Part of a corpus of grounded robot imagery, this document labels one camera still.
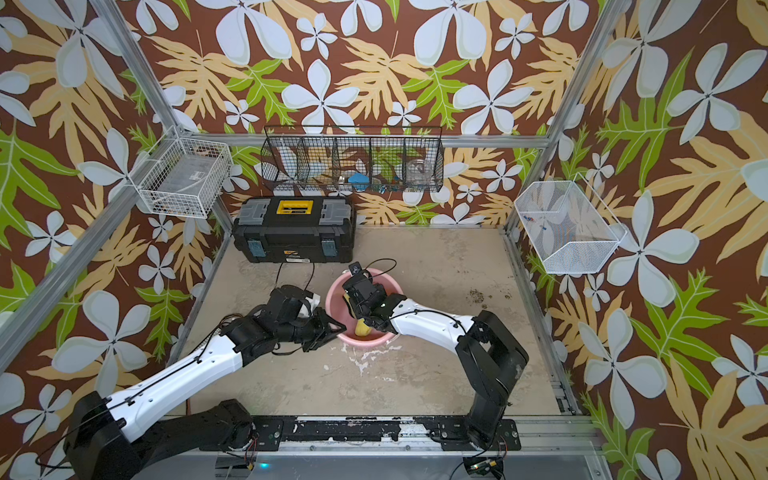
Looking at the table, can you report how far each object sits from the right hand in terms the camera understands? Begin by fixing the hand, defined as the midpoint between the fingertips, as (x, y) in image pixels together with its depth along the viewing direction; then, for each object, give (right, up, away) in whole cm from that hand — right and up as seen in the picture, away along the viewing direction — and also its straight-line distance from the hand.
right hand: (362, 292), depth 89 cm
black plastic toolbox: (-24, +20, +11) cm, 34 cm away
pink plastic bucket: (-7, -3, -5) cm, 9 cm away
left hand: (-2, -7, -15) cm, 17 cm away
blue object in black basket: (-2, +36, +7) cm, 36 cm away
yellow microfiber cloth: (0, -10, -6) cm, 11 cm away
